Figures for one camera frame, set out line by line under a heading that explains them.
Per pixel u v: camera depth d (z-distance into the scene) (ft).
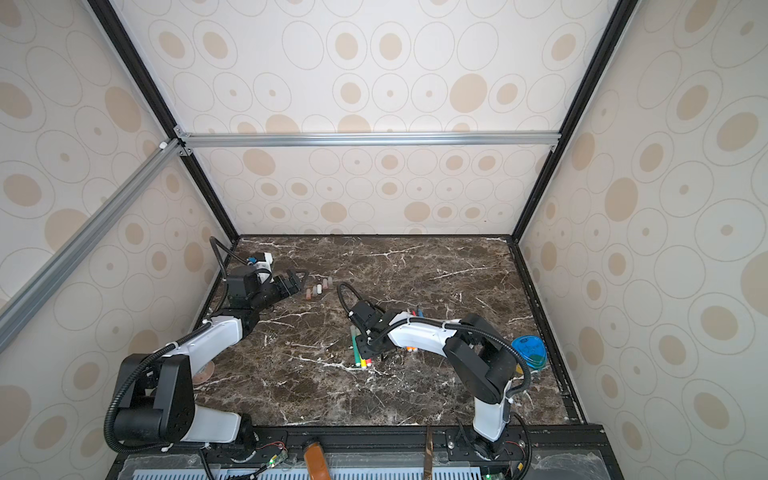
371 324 2.29
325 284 3.44
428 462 2.38
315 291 3.37
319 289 3.38
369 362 2.85
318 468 2.25
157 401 1.40
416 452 2.40
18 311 1.67
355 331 3.02
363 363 2.84
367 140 2.92
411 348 2.94
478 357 1.55
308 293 3.33
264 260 2.65
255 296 2.35
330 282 3.47
